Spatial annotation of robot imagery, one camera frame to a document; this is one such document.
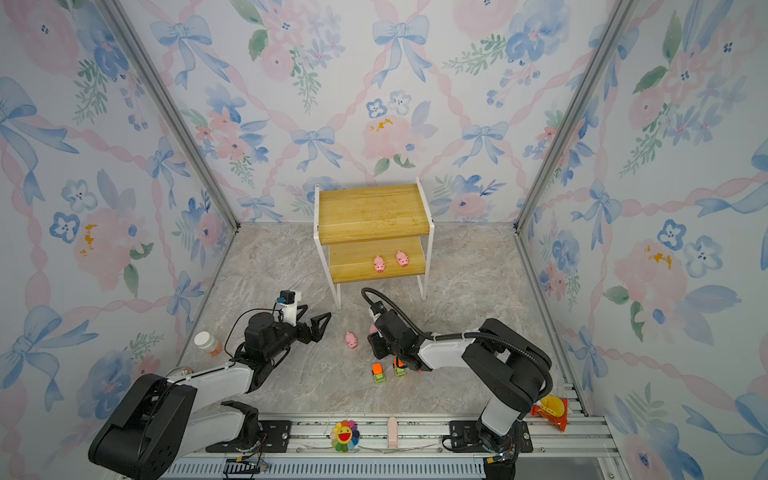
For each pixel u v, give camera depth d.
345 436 0.73
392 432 0.73
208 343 0.83
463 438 0.73
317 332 0.78
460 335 0.53
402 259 0.88
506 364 0.47
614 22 0.70
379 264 0.86
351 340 0.88
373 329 0.90
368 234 0.74
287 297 0.75
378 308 0.80
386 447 0.74
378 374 0.82
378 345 0.80
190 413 0.46
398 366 0.78
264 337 0.67
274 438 0.74
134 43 0.73
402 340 0.70
